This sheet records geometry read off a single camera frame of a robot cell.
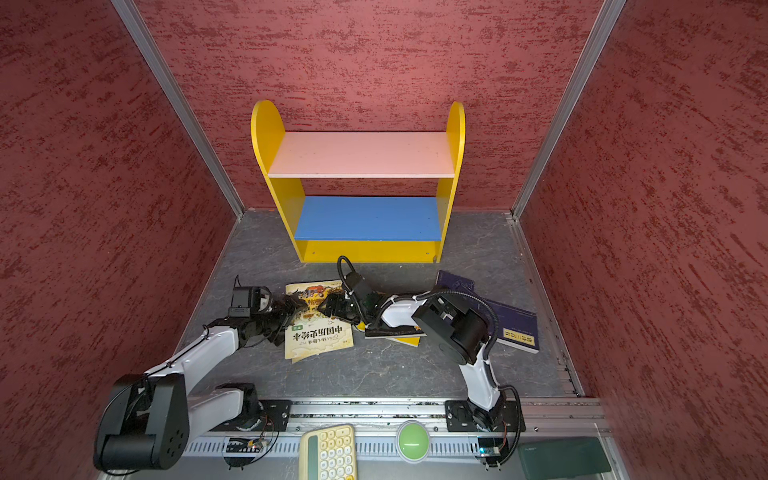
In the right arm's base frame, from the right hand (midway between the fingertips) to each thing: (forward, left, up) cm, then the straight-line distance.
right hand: (324, 318), depth 88 cm
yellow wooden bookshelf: (+49, -9, +5) cm, 50 cm away
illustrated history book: (-5, +2, +2) cm, 6 cm away
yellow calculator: (-33, -5, -1) cm, 34 cm away
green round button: (-31, -25, -2) cm, 40 cm away
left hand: (-1, +6, -1) cm, 7 cm away
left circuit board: (-31, +17, -5) cm, 36 cm away
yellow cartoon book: (-7, -26, -2) cm, 27 cm away
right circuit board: (-33, -43, -2) cm, 54 cm away
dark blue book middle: (+13, -40, -3) cm, 42 cm away
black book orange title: (-5, -21, 0) cm, 21 cm away
